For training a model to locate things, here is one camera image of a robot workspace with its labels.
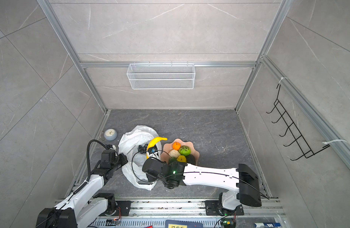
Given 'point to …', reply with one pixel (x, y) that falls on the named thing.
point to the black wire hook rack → (306, 151)
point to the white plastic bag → (128, 145)
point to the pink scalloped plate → (169, 147)
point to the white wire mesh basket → (160, 76)
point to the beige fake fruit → (174, 153)
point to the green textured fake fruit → (184, 150)
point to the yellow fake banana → (153, 142)
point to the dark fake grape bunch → (142, 149)
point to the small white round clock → (110, 134)
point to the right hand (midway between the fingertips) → (149, 168)
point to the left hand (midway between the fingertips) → (125, 153)
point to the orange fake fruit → (176, 146)
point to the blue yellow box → (181, 223)
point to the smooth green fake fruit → (172, 159)
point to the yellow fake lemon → (181, 158)
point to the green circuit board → (228, 223)
